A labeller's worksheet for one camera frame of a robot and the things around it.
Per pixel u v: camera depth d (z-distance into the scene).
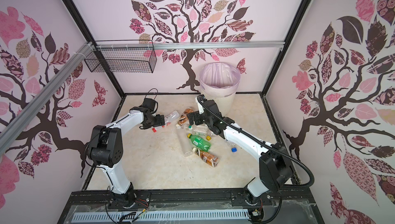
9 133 0.50
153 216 0.70
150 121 0.82
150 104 0.78
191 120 0.74
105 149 0.50
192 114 0.73
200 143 0.88
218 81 1.09
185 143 0.95
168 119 1.01
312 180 0.39
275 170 0.43
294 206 0.71
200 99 0.71
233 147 0.89
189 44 0.94
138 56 0.95
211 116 0.62
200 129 0.98
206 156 0.83
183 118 1.00
